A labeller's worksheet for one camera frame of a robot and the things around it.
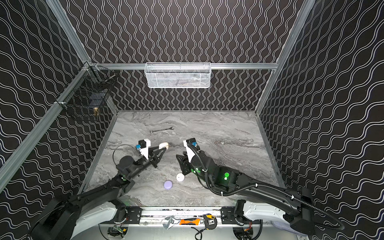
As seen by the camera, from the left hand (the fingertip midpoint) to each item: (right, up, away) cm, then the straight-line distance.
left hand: (167, 148), depth 74 cm
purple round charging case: (-1, -22, +10) cm, 24 cm away
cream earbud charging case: (-2, +2, +1) cm, 3 cm away
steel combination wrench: (-3, +10, +36) cm, 37 cm away
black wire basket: (-53, +33, +19) cm, 65 cm away
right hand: (+7, -2, -6) cm, 9 cm away
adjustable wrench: (+2, -35, -1) cm, 35 cm away
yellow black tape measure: (+21, -34, -3) cm, 40 cm away
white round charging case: (+5, -18, +12) cm, 22 cm away
